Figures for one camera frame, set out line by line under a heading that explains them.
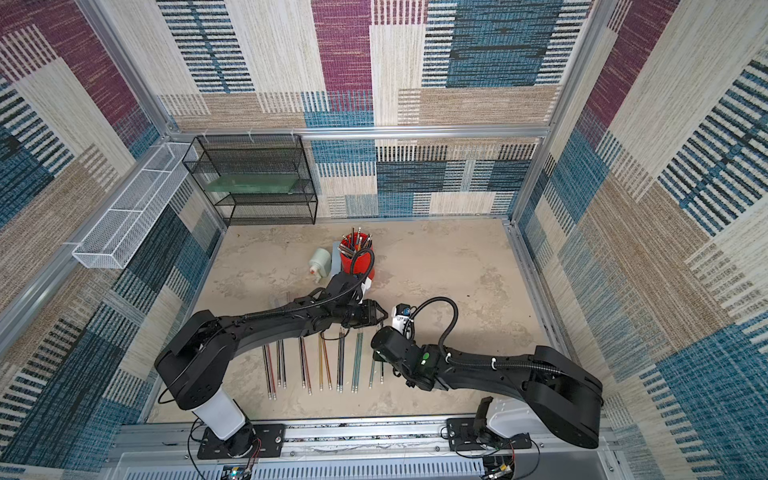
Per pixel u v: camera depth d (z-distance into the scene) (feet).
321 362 2.85
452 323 2.10
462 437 2.39
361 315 2.55
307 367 2.79
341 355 2.86
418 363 2.02
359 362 2.79
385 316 2.78
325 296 2.30
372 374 2.76
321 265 3.25
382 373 2.60
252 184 3.08
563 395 1.40
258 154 3.34
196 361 1.51
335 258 3.34
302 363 2.83
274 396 2.62
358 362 2.79
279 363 2.81
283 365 2.79
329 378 2.73
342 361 2.84
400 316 2.44
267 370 2.79
